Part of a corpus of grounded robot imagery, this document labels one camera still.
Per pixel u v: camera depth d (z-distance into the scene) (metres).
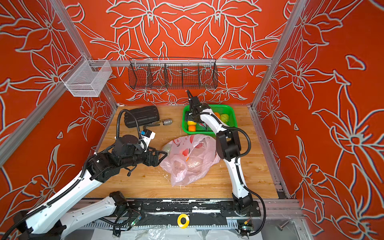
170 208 0.74
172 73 0.99
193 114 0.74
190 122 1.01
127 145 0.50
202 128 1.03
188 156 0.79
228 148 0.59
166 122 1.06
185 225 0.68
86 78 0.92
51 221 0.40
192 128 0.98
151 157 0.58
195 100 0.80
